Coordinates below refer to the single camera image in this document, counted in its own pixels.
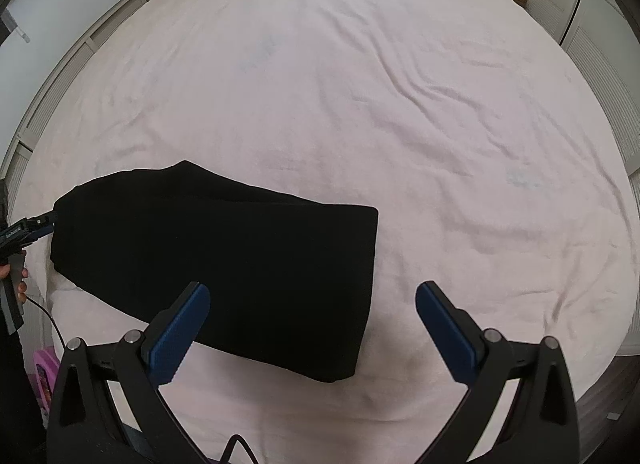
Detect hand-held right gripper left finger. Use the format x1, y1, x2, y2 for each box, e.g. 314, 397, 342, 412
46, 282, 211, 464

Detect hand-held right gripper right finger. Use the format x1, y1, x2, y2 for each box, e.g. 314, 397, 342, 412
415, 281, 582, 464

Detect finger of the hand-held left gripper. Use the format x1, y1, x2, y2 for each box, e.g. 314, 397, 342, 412
23, 210, 59, 240

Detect black pants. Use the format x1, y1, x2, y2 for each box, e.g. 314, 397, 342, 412
50, 160, 379, 384

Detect person's left hand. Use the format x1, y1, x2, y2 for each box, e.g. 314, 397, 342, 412
0, 264, 29, 306

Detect pink plastic container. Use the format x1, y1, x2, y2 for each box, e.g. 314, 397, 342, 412
34, 348, 57, 401

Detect bed with pink sheet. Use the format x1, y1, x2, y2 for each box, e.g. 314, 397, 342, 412
10, 0, 633, 464

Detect black cable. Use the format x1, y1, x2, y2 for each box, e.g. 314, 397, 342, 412
220, 435, 257, 464
24, 297, 68, 347

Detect white door handle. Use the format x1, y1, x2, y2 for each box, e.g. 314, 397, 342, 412
1, 10, 31, 41

